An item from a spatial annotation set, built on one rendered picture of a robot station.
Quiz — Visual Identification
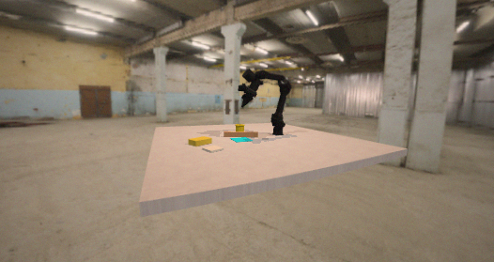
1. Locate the yellow rectangular block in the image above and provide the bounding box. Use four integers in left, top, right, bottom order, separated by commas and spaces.
189, 136, 211, 146

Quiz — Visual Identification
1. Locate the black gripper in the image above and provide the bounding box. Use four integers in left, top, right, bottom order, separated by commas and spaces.
241, 84, 257, 107

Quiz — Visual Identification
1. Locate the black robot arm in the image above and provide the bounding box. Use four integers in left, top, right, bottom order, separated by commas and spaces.
238, 69, 292, 135

